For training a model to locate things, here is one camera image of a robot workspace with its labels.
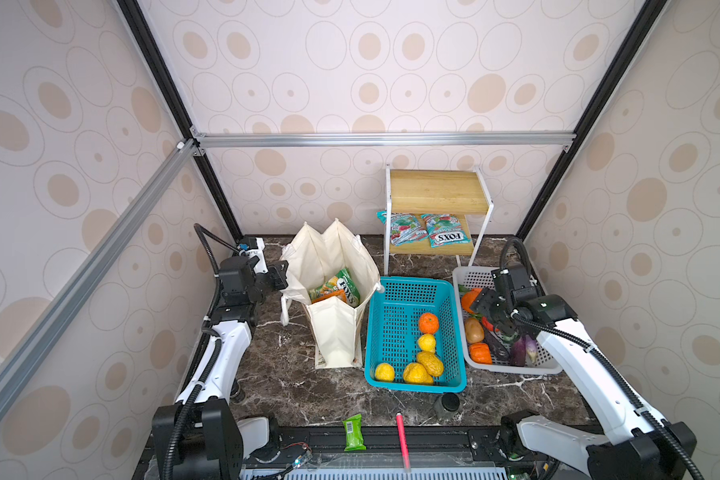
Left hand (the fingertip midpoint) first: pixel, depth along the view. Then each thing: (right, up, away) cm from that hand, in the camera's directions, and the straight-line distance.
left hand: (294, 257), depth 79 cm
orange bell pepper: (+51, -27, +4) cm, 58 cm away
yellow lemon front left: (+24, -31, 0) cm, 39 cm away
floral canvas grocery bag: (+3, +1, +15) cm, 15 cm away
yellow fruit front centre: (+32, -31, 0) cm, 45 cm away
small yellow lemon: (+37, -25, +8) cm, 45 cm away
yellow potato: (+51, -21, +8) cm, 56 cm away
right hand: (+50, -13, 0) cm, 52 cm away
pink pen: (+28, -46, -5) cm, 54 cm away
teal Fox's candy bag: (+45, +10, +18) cm, 49 cm away
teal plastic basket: (+29, -16, +21) cm, 39 cm away
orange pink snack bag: (+5, -11, +9) cm, 15 cm away
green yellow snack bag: (+13, -7, +12) cm, 19 cm away
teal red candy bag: (+32, +10, +18) cm, 38 cm away
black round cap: (+39, -35, -8) cm, 53 cm away
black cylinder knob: (-14, -36, -3) cm, 39 cm away
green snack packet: (+16, -43, -5) cm, 46 cm away
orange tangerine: (+38, -20, +10) cm, 44 cm away
